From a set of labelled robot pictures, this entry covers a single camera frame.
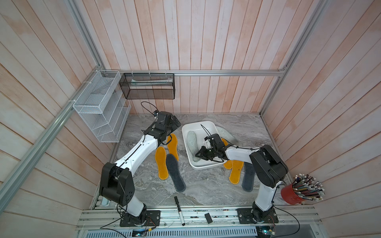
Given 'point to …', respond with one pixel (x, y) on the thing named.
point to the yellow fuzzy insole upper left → (171, 145)
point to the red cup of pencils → (304, 187)
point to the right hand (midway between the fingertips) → (195, 155)
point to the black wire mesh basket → (148, 86)
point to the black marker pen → (179, 210)
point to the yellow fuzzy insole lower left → (160, 156)
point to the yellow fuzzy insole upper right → (227, 164)
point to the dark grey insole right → (247, 183)
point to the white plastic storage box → (202, 129)
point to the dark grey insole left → (175, 173)
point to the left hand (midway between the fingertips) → (174, 125)
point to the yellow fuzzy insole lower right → (236, 166)
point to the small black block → (208, 218)
